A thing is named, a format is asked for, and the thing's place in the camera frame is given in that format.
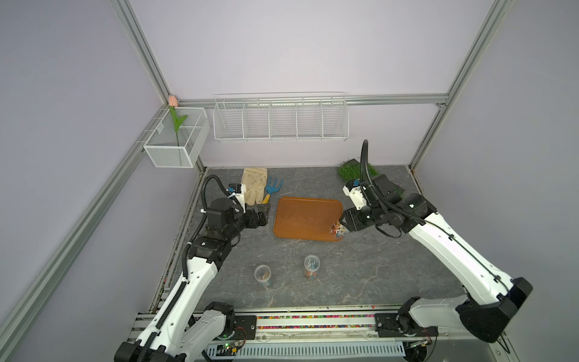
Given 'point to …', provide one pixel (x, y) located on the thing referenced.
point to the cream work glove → (255, 180)
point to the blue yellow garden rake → (271, 189)
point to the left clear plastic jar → (262, 274)
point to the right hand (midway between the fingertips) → (346, 215)
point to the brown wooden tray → (307, 219)
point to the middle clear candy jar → (312, 264)
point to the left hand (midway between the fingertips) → (260, 206)
